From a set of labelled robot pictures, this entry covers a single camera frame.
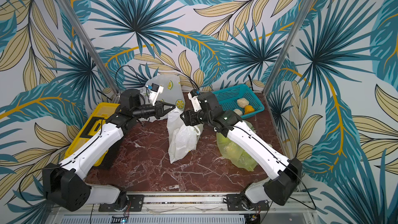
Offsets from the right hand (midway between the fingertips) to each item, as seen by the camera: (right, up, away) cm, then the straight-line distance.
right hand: (186, 113), depth 72 cm
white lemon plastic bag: (-2, -12, +1) cm, 12 cm away
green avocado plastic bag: (+26, -21, +10) cm, 35 cm away
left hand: (-5, +2, -1) cm, 6 cm away
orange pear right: (+39, +2, +31) cm, 50 cm away
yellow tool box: (-50, -4, +11) cm, 52 cm away
